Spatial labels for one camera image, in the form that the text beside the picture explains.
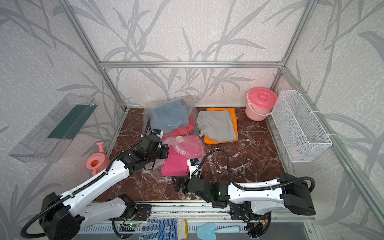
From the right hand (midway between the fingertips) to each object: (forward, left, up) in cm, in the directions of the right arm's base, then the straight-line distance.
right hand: (177, 176), depth 71 cm
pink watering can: (+9, +44, -3) cm, 45 cm away
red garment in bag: (+32, 0, -6) cm, 32 cm away
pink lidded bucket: (+48, -52, +3) cm, 71 cm away
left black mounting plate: (-13, +18, -13) cm, 26 cm away
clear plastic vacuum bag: (+59, -5, -11) cm, 60 cm away
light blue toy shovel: (-21, -14, -13) cm, 28 cm away
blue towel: (+43, +10, -5) cm, 45 cm away
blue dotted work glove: (-20, +4, -14) cm, 24 cm away
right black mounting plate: (-13, -32, -14) cm, 37 cm away
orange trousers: (+51, -35, -10) cm, 63 cm away
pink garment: (+14, -1, +2) cm, 14 cm away
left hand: (+14, +5, +1) cm, 15 cm away
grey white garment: (+38, -22, -8) cm, 44 cm away
